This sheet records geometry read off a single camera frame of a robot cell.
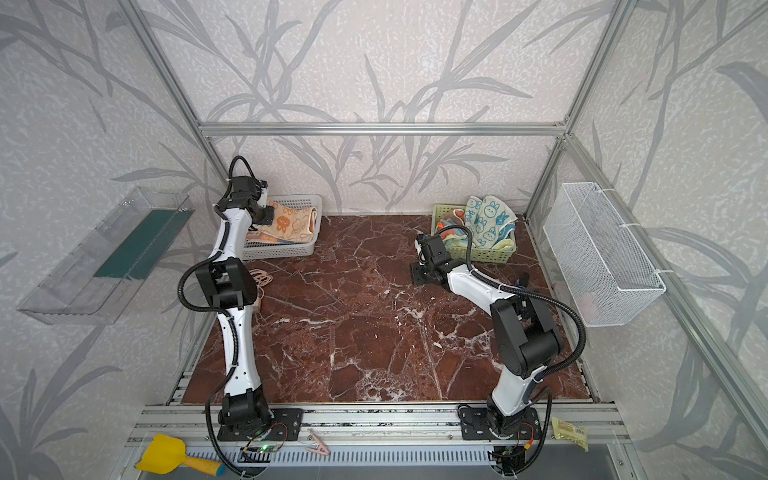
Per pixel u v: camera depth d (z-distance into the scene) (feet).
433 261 2.37
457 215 3.65
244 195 2.78
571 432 2.34
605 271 2.02
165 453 2.31
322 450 2.27
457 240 3.33
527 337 1.54
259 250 3.34
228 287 2.15
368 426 2.47
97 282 2.08
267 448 2.32
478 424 2.38
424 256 2.53
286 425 2.39
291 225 3.67
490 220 3.59
